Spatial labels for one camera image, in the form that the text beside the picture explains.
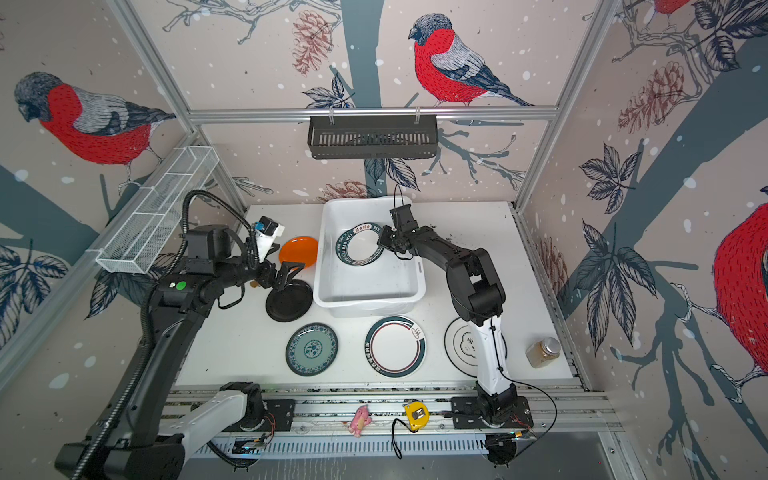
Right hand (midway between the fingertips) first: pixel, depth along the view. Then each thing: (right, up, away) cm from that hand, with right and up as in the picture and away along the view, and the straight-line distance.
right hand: (379, 241), depth 101 cm
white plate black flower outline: (+24, -29, -16) cm, 41 cm away
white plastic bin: (-9, -12, -1) cm, 15 cm away
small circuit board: (-31, -49, -30) cm, 65 cm away
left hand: (-21, -2, -31) cm, 38 cm away
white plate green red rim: (+5, -30, -17) cm, 35 cm away
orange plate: (-28, -3, +2) cm, 28 cm away
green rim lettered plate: (-8, -2, +5) cm, 9 cm away
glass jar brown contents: (+43, -29, -25) cm, 58 cm away
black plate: (-27, -18, -11) cm, 35 cm away
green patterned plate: (-19, -31, -16) cm, 40 cm away
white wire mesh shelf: (-59, +3, -28) cm, 65 cm away
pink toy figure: (-3, -43, -30) cm, 52 cm away
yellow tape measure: (+11, -42, -29) cm, 52 cm away
